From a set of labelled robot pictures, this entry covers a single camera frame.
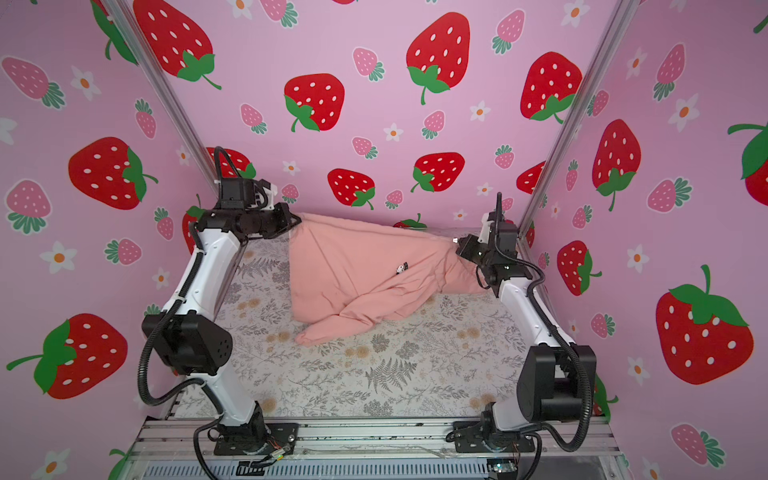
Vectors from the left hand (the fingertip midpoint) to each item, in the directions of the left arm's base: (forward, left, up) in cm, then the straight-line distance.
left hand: (300, 216), depth 82 cm
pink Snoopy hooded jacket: (-9, -12, -16) cm, 22 cm away
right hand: (-3, -46, -5) cm, 46 cm away
